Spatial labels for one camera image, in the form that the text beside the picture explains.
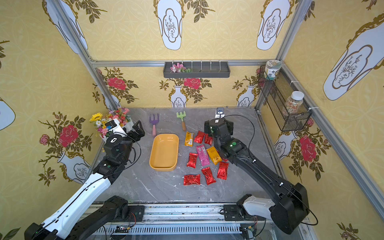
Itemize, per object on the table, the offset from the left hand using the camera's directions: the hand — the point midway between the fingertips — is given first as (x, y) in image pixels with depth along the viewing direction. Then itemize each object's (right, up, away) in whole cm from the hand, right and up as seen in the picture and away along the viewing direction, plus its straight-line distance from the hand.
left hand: (127, 125), depth 74 cm
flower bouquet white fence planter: (-23, +3, +14) cm, 27 cm away
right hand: (+47, +3, +4) cm, 48 cm away
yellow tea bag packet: (+30, -10, +25) cm, 40 cm away
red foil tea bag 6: (+49, -27, +12) cm, 57 cm away
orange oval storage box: (+13, -20, +26) cm, 35 cm away
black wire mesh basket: (+87, +21, +24) cm, 93 cm away
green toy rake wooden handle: (+23, +6, +43) cm, 49 cm away
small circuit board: (-2, -51, -1) cm, 51 cm away
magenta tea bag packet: (+38, -19, +18) cm, 46 cm away
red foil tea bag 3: (+32, -21, +16) cm, 42 cm away
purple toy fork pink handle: (+3, +1, +39) cm, 39 cm away
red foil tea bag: (+37, -9, +27) cm, 46 cm away
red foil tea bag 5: (+41, -27, +10) cm, 50 cm away
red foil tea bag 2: (+42, -10, +25) cm, 50 cm away
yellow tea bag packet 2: (+45, -19, +18) cm, 52 cm away
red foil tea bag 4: (+32, -30, +8) cm, 44 cm away
